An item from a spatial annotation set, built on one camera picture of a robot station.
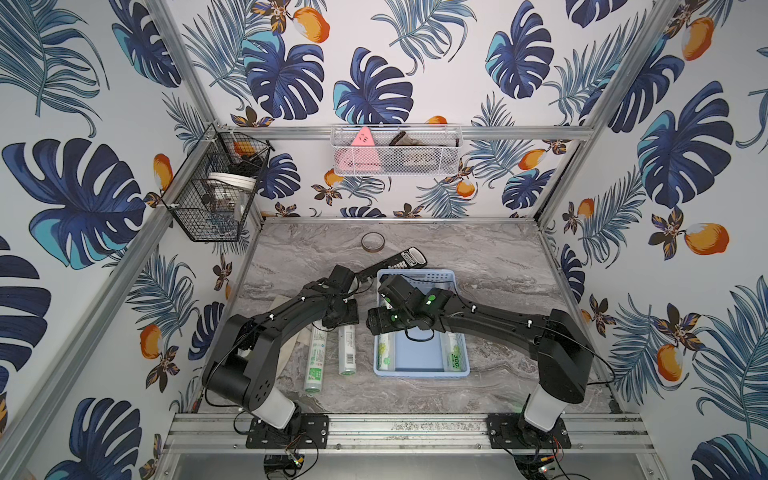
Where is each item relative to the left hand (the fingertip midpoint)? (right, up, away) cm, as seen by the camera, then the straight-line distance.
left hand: (351, 315), depth 90 cm
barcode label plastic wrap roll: (-9, -11, -8) cm, 16 cm away
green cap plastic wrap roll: (0, -8, -8) cm, 11 cm away
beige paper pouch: (-7, +3, -36) cm, 37 cm away
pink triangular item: (+3, +48, 0) cm, 48 cm away
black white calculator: (+18, +17, +19) cm, 31 cm away
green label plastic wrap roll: (+11, -9, -7) cm, 16 cm away
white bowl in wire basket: (-30, +37, -11) cm, 49 cm away
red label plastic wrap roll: (+29, -9, -7) cm, 31 cm away
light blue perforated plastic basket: (+19, -10, -4) cm, 21 cm away
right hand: (+8, 0, -8) cm, 11 cm away
